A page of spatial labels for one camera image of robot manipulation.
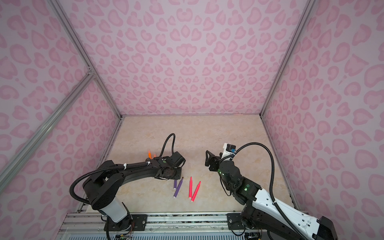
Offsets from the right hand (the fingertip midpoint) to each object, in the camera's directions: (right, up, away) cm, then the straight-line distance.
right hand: (211, 153), depth 74 cm
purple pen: (-20, -20, +12) cm, 30 cm away
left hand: (-18, -15, +15) cm, 27 cm away
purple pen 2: (-18, -21, +10) cm, 29 cm away
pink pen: (-11, -21, +9) cm, 25 cm away
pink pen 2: (-8, -22, +8) cm, 25 cm away
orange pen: (-38, -5, +23) cm, 45 cm away
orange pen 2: (-34, -5, +23) cm, 42 cm away
